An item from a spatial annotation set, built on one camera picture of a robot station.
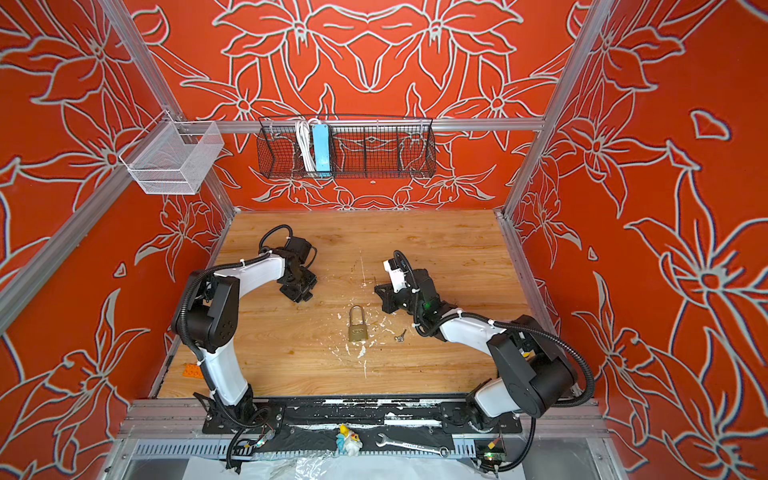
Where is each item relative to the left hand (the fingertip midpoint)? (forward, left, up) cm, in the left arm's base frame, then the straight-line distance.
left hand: (313, 287), depth 97 cm
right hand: (-5, -20, +10) cm, 24 cm away
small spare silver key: (-16, -29, 0) cm, 33 cm away
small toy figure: (-42, -18, +3) cm, 46 cm away
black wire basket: (+37, -14, +30) cm, 50 cm away
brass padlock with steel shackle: (-14, -16, 0) cm, 21 cm away
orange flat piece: (-28, +28, 0) cm, 39 cm away
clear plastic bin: (+26, +45, +32) cm, 60 cm away
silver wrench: (-42, -40, 0) cm, 58 cm away
